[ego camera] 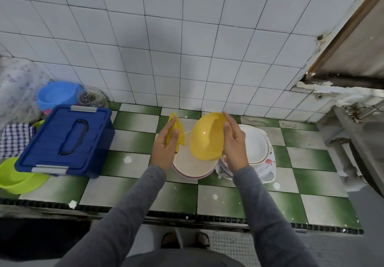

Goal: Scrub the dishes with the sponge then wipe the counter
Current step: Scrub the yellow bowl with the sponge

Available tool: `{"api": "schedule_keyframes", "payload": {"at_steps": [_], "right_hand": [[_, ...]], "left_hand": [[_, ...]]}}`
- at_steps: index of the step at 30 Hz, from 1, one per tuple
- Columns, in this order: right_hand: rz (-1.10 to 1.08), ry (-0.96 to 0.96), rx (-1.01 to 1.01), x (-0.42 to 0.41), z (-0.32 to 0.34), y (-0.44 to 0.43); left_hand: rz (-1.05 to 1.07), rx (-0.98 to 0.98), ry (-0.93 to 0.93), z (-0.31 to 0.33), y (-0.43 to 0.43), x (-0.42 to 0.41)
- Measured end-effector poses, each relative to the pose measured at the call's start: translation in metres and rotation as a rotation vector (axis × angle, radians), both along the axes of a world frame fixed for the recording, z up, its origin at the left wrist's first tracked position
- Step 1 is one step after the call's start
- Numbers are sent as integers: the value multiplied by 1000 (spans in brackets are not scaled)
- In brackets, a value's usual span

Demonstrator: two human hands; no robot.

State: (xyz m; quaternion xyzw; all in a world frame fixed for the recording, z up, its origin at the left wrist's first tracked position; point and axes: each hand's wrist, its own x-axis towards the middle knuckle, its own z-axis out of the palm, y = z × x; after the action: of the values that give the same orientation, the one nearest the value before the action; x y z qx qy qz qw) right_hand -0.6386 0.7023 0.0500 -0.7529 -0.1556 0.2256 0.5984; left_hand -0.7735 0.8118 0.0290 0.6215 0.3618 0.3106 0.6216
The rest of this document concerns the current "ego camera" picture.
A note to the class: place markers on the blue plastic box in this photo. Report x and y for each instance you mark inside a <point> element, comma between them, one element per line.
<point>63,139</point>

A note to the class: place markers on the person's right forearm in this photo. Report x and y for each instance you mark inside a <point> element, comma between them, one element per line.
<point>270,225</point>

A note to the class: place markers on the glass jar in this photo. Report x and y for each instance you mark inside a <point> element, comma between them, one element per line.
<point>93,97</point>

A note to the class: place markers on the person's black shoe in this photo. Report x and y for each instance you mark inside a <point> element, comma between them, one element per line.
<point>203,240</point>
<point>170,240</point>

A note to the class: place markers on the person's left hand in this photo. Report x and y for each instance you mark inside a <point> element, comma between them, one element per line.
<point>163,153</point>

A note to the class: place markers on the person's right hand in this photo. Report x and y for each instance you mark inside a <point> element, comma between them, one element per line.
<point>235,150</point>

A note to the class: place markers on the blue white checked cloth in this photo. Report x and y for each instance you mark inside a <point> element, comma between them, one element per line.
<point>15,139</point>

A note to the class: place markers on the cream plastic bowl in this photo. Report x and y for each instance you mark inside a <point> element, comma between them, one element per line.
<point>192,165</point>

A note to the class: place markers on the clear plastic bag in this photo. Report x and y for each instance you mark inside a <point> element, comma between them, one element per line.
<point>18,87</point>

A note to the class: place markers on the lime green plastic bowl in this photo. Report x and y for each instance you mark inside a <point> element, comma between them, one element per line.
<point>18,178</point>

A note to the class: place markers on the blue plastic bowl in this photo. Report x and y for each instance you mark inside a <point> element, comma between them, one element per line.
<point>58,93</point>

